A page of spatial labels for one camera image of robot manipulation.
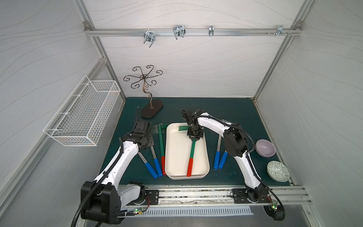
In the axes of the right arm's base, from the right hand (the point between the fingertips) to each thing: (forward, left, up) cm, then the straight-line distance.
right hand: (191, 138), depth 95 cm
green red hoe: (-17, +17, +3) cm, 24 cm away
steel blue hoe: (-19, +25, -1) cm, 32 cm away
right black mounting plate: (-33, -29, +8) cm, 45 cm away
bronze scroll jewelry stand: (+25, +33, +2) cm, 41 cm away
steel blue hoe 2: (-10, -17, -1) cm, 20 cm away
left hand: (-8, +26, +10) cm, 29 cm away
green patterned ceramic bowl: (-18, -52, -2) cm, 55 cm away
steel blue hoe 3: (-14, -20, -1) cm, 24 cm away
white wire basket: (-8, +55, +30) cm, 63 cm away
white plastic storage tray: (-10, +9, -1) cm, 13 cm away
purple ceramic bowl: (-4, -48, -2) cm, 49 cm away
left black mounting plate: (-35, +20, -1) cm, 41 cm away
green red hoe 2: (-13, 0, 0) cm, 13 cm away
